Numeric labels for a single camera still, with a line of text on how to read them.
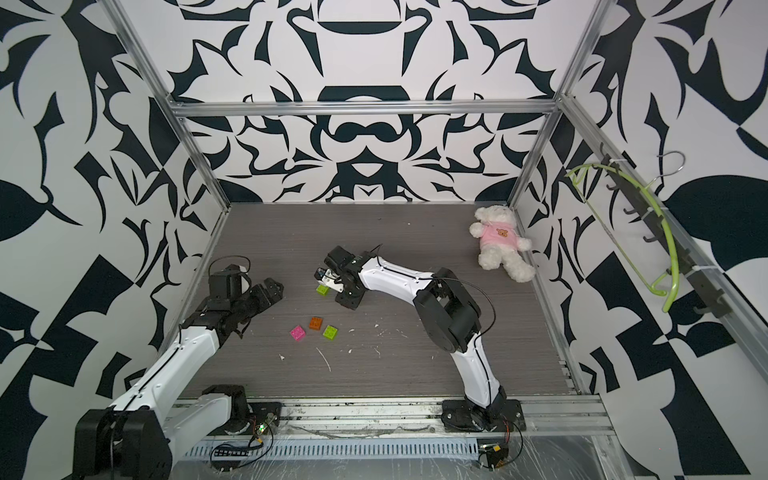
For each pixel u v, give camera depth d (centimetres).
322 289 96
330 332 87
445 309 53
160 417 42
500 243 99
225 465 69
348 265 69
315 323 89
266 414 73
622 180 64
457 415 74
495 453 71
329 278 81
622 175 64
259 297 76
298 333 87
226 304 65
